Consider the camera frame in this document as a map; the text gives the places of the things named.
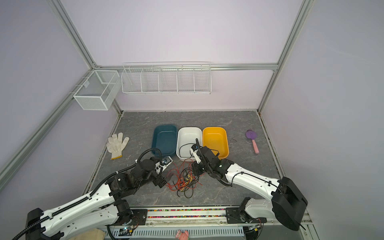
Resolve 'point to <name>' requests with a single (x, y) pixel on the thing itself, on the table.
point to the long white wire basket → (166, 78)
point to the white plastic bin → (185, 138)
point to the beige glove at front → (95, 234)
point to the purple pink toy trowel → (252, 134)
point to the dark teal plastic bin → (164, 137)
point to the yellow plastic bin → (216, 139)
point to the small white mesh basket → (98, 90)
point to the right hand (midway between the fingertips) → (192, 166)
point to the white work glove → (115, 146)
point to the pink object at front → (182, 236)
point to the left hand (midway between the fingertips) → (165, 168)
